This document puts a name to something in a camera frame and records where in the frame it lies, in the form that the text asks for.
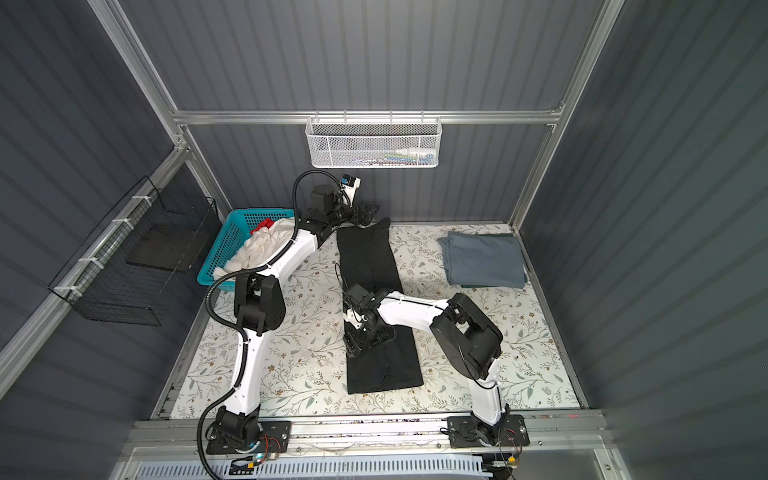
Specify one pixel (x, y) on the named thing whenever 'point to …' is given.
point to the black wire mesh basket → (134, 268)
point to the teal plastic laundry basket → (233, 232)
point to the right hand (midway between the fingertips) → (362, 350)
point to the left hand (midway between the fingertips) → (367, 200)
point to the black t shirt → (368, 258)
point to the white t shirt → (259, 248)
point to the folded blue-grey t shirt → (482, 260)
